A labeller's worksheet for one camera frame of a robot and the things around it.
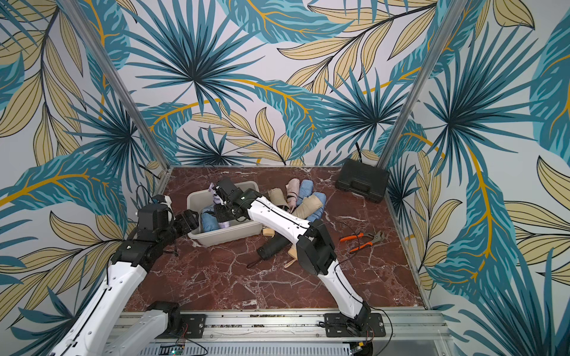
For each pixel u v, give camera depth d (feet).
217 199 2.70
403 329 2.44
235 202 2.10
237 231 2.65
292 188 3.49
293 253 2.89
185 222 2.22
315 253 1.75
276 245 2.94
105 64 2.62
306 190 3.50
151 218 1.80
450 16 2.29
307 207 3.20
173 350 2.35
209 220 3.09
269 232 3.06
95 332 1.31
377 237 3.18
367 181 3.48
